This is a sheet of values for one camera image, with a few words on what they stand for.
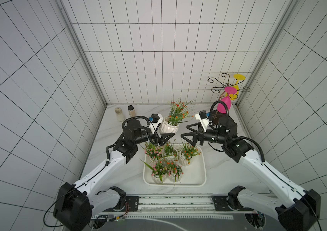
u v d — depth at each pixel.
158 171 0.70
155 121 0.59
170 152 0.84
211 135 0.60
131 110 1.06
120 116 1.04
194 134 0.58
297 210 0.36
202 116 0.60
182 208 0.73
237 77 0.92
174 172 0.69
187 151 0.79
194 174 0.81
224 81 0.92
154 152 0.78
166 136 0.63
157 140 0.64
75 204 0.38
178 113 0.66
